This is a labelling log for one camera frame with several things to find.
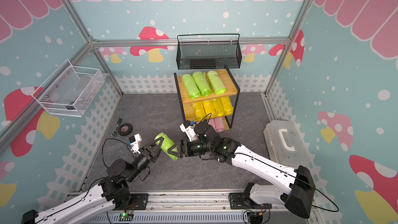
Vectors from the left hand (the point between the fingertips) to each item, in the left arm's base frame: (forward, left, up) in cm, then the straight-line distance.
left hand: (166, 142), depth 68 cm
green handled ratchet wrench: (+17, +40, -23) cm, 49 cm away
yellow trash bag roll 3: (+23, -30, -3) cm, 37 cm away
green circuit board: (-26, +20, -27) cm, 42 cm away
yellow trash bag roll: (+20, -14, -3) cm, 25 cm away
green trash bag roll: (-2, -1, +1) cm, 2 cm away
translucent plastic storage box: (+6, -59, -11) cm, 60 cm away
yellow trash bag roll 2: (+23, -19, -4) cm, 30 cm away
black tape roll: (+21, +35, -24) cm, 47 cm away
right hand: (-4, -4, +1) cm, 6 cm away
